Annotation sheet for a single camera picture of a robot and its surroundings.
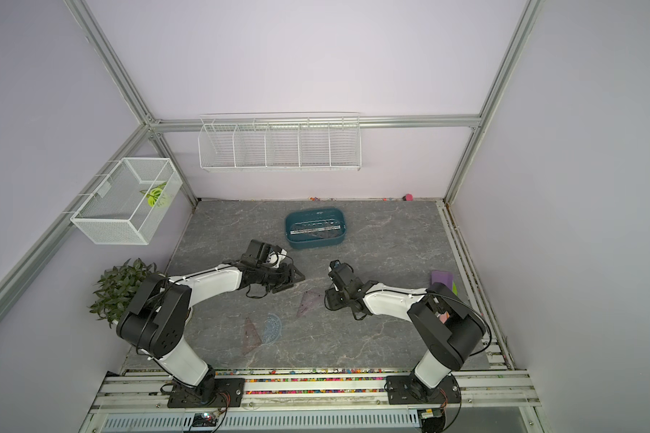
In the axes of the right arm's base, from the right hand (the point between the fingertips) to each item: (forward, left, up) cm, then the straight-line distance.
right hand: (333, 292), depth 92 cm
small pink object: (+48, -35, -2) cm, 60 cm away
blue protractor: (-12, +19, -1) cm, 23 cm away
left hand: (+2, +11, +5) cm, 13 cm away
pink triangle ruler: (-1, +9, -2) cm, 9 cm away
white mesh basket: (+18, +63, +27) cm, 71 cm away
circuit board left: (-35, +35, -2) cm, 49 cm away
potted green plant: (-8, +58, +21) cm, 62 cm away
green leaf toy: (+19, +54, +30) cm, 65 cm away
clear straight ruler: (+27, +8, 0) cm, 28 cm away
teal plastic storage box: (+30, +8, -1) cm, 31 cm away
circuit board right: (-36, -27, -4) cm, 45 cm away
